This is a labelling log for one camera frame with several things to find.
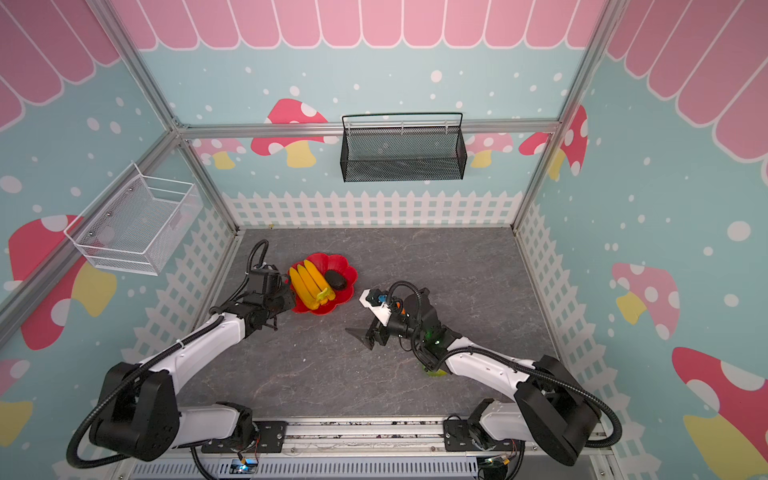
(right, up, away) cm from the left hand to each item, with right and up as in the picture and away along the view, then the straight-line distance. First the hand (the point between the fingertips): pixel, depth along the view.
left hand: (289, 299), depth 90 cm
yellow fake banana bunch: (+4, +3, +10) cm, 11 cm away
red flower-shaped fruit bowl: (+7, +11, +16) cm, 21 cm away
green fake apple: (+44, -20, -7) cm, 49 cm away
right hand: (+22, -1, -14) cm, 26 cm away
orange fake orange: (+33, +3, -29) cm, 43 cm away
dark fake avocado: (+13, +5, +10) cm, 17 cm away
